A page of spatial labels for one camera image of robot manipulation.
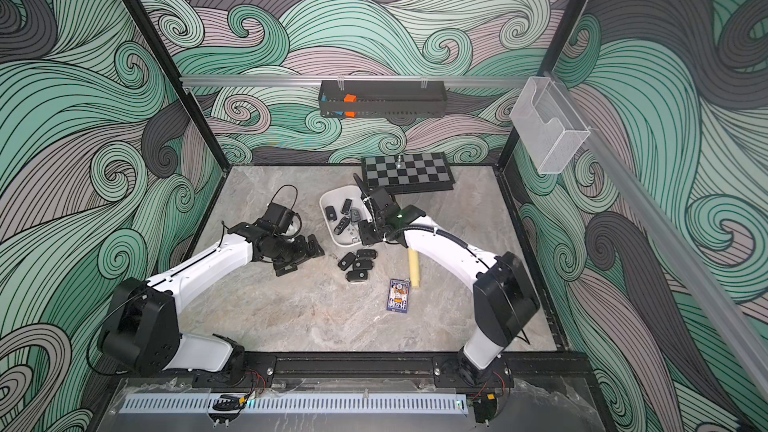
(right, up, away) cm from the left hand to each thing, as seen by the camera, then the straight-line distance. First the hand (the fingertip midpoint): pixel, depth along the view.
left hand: (313, 256), depth 84 cm
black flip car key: (+7, +13, +22) cm, 26 cm away
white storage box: (+3, +16, +22) cm, 27 cm away
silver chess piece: (+27, +30, +30) cm, 50 cm away
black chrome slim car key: (+6, +7, +16) cm, 19 cm away
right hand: (+16, +7, +1) cm, 18 cm away
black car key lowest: (+2, +11, +19) cm, 22 cm away
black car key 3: (+13, -7, +5) cm, 15 cm away
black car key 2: (+14, -4, +7) cm, 17 cm away
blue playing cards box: (+25, -11, 0) cm, 27 cm away
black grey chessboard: (+31, +26, +29) cm, 50 cm away
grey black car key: (+11, +10, +19) cm, 24 cm away
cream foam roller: (+30, -4, +6) cm, 31 cm away
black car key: (+9, -3, +8) cm, 12 cm away
